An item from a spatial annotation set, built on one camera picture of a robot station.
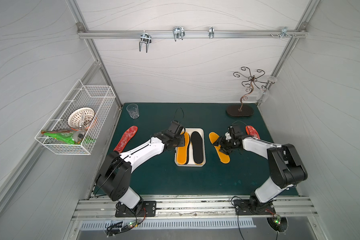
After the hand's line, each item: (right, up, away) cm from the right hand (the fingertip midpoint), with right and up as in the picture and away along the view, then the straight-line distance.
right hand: (216, 145), depth 94 cm
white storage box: (-16, -9, -5) cm, 20 cm away
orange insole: (-21, -4, -2) cm, 22 cm away
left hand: (-21, +4, -7) cm, 23 cm away
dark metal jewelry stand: (+24, +23, +21) cm, 39 cm away
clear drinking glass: (-59, +23, +17) cm, 66 cm away
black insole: (-12, -2, +1) cm, 12 cm away
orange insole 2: (+4, -7, -4) cm, 9 cm away
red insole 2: (+27, +8, +10) cm, 30 cm away
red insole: (-60, +4, +7) cm, 61 cm away
